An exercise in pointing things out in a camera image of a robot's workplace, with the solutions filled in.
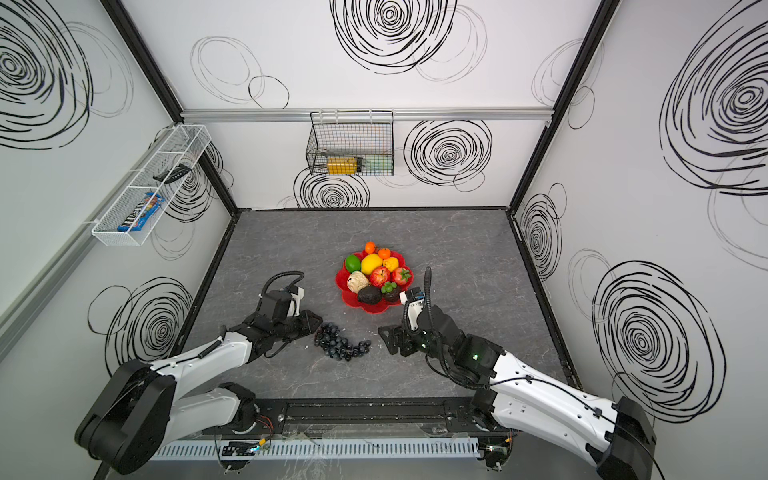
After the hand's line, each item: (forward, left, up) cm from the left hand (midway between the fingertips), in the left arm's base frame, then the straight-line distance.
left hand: (325, 320), depth 87 cm
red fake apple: (+14, -15, +3) cm, 21 cm away
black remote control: (+27, +39, +32) cm, 58 cm away
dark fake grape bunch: (-5, -2, +2) cm, 6 cm away
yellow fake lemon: (+20, -12, +1) cm, 23 cm away
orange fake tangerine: (+24, -12, +4) cm, 27 cm away
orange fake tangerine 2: (+22, -17, +4) cm, 28 cm away
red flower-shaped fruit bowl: (+7, -7, 0) cm, 10 cm away
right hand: (-6, -19, +12) cm, 23 cm away
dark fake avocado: (+8, -13, +1) cm, 15 cm away
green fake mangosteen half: (+9, -19, +2) cm, 21 cm away
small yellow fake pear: (+19, -19, +2) cm, 27 cm away
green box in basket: (+36, -14, +29) cm, 49 cm away
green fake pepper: (+19, -6, +2) cm, 20 cm away
